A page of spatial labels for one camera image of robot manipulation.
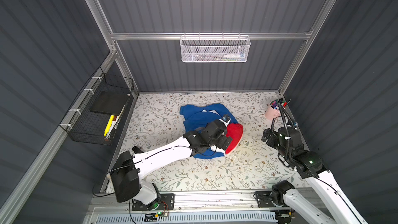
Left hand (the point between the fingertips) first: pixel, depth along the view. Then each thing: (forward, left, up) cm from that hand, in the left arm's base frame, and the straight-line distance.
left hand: (225, 134), depth 74 cm
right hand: (-1, -23, +1) cm, 23 cm away
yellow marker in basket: (+2, +54, +6) cm, 55 cm away
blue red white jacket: (+21, +15, -14) cm, 30 cm away
